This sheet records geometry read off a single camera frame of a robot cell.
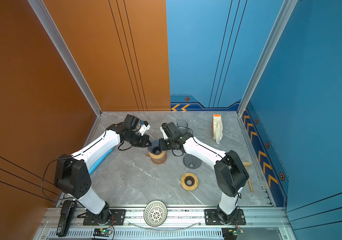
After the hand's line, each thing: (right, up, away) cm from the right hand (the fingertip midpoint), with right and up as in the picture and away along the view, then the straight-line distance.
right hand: (158, 145), depth 86 cm
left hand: (-4, +2, 0) cm, 5 cm away
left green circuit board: (-25, -40, -15) cm, 49 cm away
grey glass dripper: (+19, -10, +3) cm, 22 cm away
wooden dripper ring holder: (-1, -6, -1) cm, 6 cm away
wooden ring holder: (+18, -21, -1) cm, 27 cm away
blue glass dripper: (-2, -2, +2) cm, 3 cm away
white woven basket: (0, -32, -12) cm, 34 cm away
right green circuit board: (+36, -40, -16) cm, 56 cm away
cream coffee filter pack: (+36, +18, +16) cm, 43 cm away
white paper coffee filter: (+38, +9, +13) cm, 41 cm away
